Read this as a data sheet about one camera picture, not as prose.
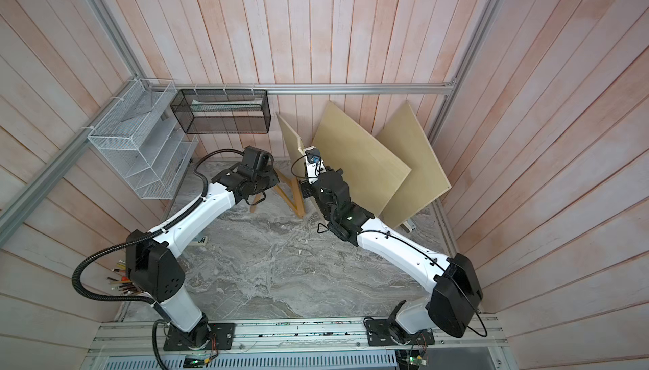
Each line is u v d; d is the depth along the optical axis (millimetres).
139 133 772
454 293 407
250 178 635
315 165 582
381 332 765
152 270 444
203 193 543
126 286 708
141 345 731
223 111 1052
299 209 981
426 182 765
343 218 562
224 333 734
